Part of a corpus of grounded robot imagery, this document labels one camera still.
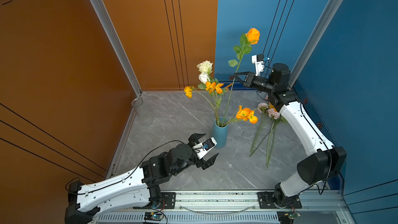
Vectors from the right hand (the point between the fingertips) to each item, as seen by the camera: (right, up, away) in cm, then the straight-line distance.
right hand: (233, 75), depth 70 cm
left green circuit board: (-37, -65, +1) cm, 74 cm away
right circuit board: (+25, -65, 0) cm, 69 cm away
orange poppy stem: (-21, -5, +11) cm, 25 cm away
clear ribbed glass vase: (-52, -19, +30) cm, 63 cm away
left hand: (-10, -29, -4) cm, 31 cm away
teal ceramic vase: (-5, -27, +9) cm, 29 cm away
